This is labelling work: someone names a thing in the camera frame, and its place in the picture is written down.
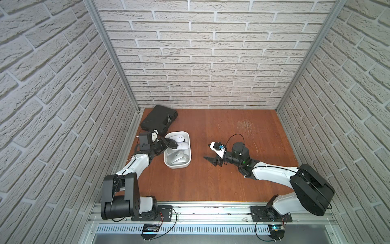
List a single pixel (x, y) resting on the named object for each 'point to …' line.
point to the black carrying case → (159, 118)
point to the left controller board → (150, 227)
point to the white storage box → (186, 160)
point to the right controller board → (276, 231)
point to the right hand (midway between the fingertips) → (209, 149)
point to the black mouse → (171, 143)
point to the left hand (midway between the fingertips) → (172, 138)
